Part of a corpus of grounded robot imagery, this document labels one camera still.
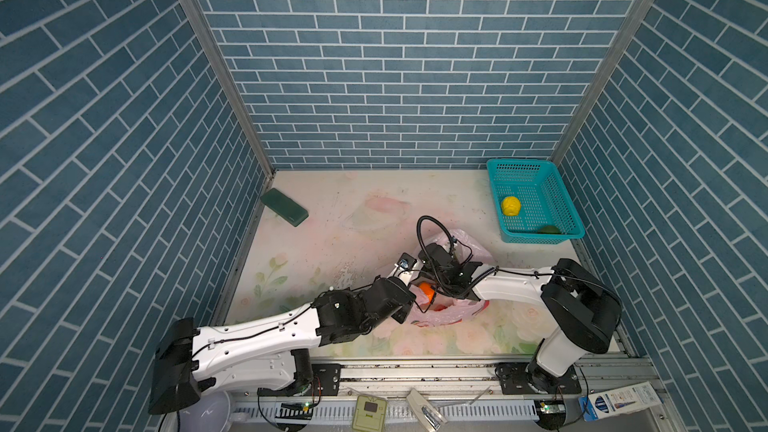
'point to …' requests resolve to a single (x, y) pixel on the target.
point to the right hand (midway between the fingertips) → (421, 259)
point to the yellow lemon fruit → (511, 206)
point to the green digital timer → (370, 414)
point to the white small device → (428, 415)
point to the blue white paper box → (618, 401)
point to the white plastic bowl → (209, 414)
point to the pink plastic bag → (434, 312)
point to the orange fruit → (428, 290)
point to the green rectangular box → (284, 207)
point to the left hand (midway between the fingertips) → (413, 289)
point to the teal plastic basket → (532, 203)
